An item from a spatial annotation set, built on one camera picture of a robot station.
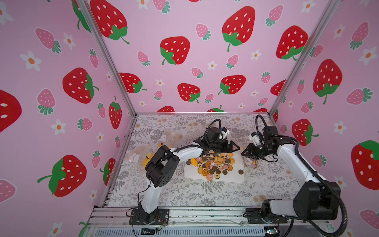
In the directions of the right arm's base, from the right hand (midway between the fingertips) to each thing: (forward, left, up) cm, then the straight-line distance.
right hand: (242, 154), depth 82 cm
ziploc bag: (-3, -5, -4) cm, 7 cm away
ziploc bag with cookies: (-5, +63, -6) cm, 63 cm away
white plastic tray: (-6, 0, -14) cm, 15 cm away
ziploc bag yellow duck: (+12, +44, -6) cm, 46 cm away
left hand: (+2, +3, +1) cm, 4 cm away
